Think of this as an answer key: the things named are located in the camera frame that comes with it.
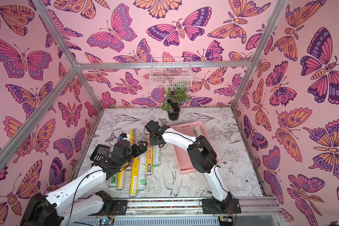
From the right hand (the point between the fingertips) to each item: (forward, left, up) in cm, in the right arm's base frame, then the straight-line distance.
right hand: (151, 143), depth 93 cm
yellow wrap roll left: (-23, +15, -2) cm, 27 cm away
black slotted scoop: (-5, +35, -5) cm, 36 cm away
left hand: (-6, +2, +8) cm, 11 cm away
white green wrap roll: (-17, +4, -2) cm, 18 cm away
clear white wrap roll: (+11, -32, -2) cm, 34 cm away
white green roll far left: (-25, +18, -1) cm, 31 cm away
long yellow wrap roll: (-6, +9, +15) cm, 18 cm away
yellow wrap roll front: (-22, +8, -3) cm, 23 cm away
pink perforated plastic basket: (-8, -21, -4) cm, 22 cm away
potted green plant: (+24, -17, +20) cm, 36 cm away
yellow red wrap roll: (-10, 0, -2) cm, 10 cm away
